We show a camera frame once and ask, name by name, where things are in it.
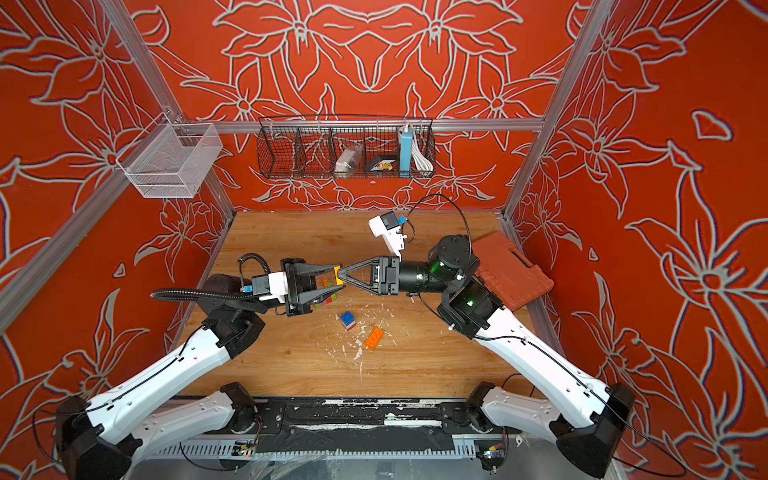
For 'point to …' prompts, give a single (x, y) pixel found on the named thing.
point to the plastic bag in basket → (348, 160)
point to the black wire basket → (339, 147)
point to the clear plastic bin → (171, 160)
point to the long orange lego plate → (374, 338)
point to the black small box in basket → (383, 165)
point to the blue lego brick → (349, 320)
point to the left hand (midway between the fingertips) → (338, 272)
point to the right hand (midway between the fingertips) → (337, 285)
